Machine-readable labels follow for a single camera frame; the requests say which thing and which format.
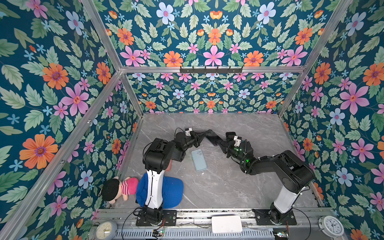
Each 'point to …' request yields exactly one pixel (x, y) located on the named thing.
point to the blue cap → (173, 191)
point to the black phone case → (230, 135)
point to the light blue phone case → (199, 160)
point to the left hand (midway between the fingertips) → (208, 130)
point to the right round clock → (331, 226)
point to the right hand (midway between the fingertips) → (217, 140)
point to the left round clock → (106, 230)
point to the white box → (226, 224)
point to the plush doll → (113, 188)
